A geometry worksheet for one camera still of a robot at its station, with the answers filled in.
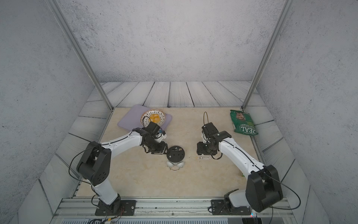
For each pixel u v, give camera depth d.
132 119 1.15
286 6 0.71
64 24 0.76
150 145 0.75
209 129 0.66
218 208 0.73
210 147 0.61
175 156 0.87
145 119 1.11
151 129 0.74
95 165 0.47
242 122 1.08
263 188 0.41
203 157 0.91
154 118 1.10
